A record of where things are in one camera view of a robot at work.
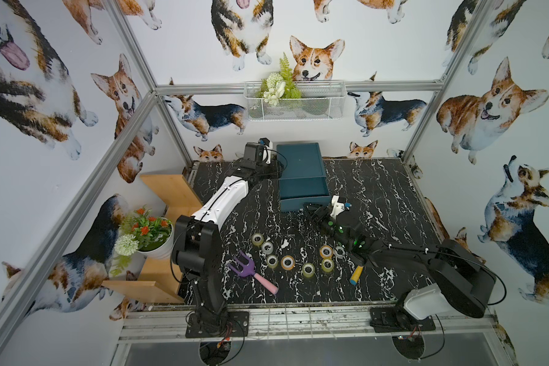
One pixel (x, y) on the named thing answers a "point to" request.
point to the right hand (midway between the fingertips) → (308, 200)
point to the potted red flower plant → (142, 233)
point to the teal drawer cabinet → (304, 180)
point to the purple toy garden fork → (248, 269)
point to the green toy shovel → (356, 274)
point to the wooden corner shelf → (161, 282)
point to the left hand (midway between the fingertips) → (276, 161)
